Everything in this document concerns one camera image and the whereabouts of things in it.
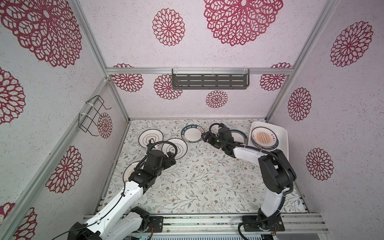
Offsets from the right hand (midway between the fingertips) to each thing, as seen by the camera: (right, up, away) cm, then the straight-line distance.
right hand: (204, 135), depth 94 cm
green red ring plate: (+28, -1, +18) cm, 33 cm away
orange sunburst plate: (+44, -1, +12) cm, 45 cm away
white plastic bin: (+54, -6, +8) cm, 55 cm away
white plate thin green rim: (-36, -1, +16) cm, 39 cm away
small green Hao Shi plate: (-8, +1, +19) cm, 20 cm away
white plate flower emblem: (-15, -8, +9) cm, 19 cm away
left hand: (-21, -12, -12) cm, 27 cm away
